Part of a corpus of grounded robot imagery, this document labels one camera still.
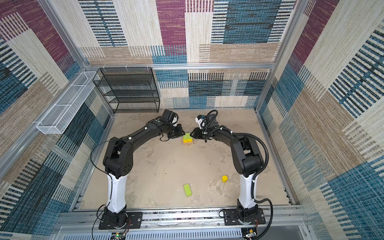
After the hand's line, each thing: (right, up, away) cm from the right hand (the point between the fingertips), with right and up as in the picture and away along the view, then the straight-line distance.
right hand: (192, 135), depth 96 cm
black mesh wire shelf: (-45, +32, +13) cm, 57 cm away
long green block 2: (-2, -29, -14) cm, 32 cm away
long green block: (-3, -1, 0) cm, 3 cm away
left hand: (-4, +3, -1) cm, 5 cm away
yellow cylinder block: (+18, -23, -12) cm, 32 cm away
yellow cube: (-5, -4, +4) cm, 7 cm away
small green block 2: (-2, -1, 0) cm, 2 cm away
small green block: (-4, +1, 0) cm, 4 cm away
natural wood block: (-3, -5, +4) cm, 7 cm away
